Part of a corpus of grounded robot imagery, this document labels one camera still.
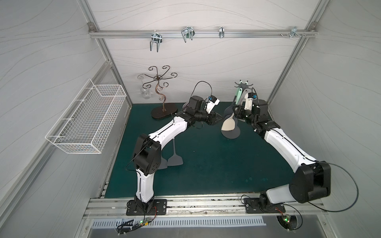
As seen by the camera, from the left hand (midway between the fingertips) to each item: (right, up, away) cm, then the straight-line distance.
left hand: (221, 116), depth 81 cm
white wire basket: (-66, -4, -12) cm, 67 cm away
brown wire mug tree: (-36, +5, +36) cm, 51 cm away
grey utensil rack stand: (+15, -11, +23) cm, 29 cm away
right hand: (+8, +6, +2) cm, 10 cm away
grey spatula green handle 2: (-27, -26, +8) cm, 38 cm away
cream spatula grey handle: (+6, -5, +10) cm, 13 cm away
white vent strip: (-48, -53, -9) cm, 73 cm away
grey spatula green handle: (-34, -28, +8) cm, 45 cm away
